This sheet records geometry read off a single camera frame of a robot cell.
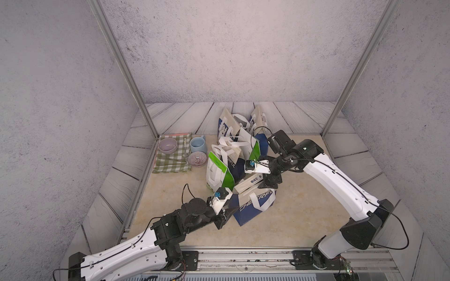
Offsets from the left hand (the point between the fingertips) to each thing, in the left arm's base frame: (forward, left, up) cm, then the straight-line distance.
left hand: (236, 207), depth 66 cm
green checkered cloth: (+38, +33, -21) cm, 55 cm away
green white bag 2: (+30, -9, 0) cm, 31 cm away
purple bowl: (+48, +41, -18) cm, 66 cm away
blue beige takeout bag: (+3, -6, 0) cm, 7 cm away
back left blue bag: (+49, +3, -3) cm, 49 cm away
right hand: (+12, -10, +3) cm, 16 cm away
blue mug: (+49, +22, -18) cm, 56 cm away
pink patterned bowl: (+38, +21, -19) cm, 48 cm away
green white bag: (+15, +7, 0) cm, 16 cm away
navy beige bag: (+22, -1, -5) cm, 23 cm away
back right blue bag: (+46, -14, +2) cm, 48 cm away
